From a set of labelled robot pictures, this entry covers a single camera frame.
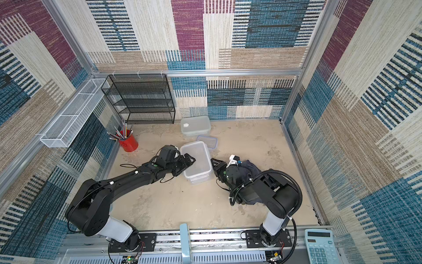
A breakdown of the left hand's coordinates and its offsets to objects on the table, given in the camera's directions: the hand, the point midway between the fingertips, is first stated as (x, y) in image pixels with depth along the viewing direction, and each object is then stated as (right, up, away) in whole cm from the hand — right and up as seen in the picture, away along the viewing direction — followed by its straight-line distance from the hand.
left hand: (193, 164), depth 88 cm
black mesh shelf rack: (-37, +39, +21) cm, 57 cm away
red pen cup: (-42, +10, +16) cm, 46 cm away
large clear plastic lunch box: (+4, -3, -5) cm, 7 cm away
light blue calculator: (+55, -32, -18) cm, 66 cm away
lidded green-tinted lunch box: (-1, +21, +21) cm, 30 cm away
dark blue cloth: (+25, -8, -25) cm, 36 cm away
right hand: (+9, +1, +1) cm, 9 cm away
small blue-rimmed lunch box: (+10, +10, +21) cm, 25 cm away
